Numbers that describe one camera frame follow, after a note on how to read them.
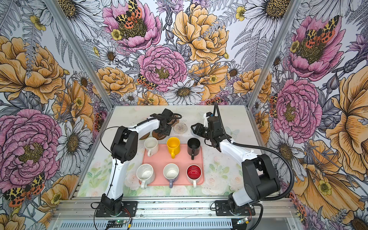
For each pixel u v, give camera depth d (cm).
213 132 69
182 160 92
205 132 76
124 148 60
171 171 85
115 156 61
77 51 87
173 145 97
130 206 76
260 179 44
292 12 73
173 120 93
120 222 71
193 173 85
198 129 78
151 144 93
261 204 66
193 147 93
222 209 74
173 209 76
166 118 90
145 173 85
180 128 108
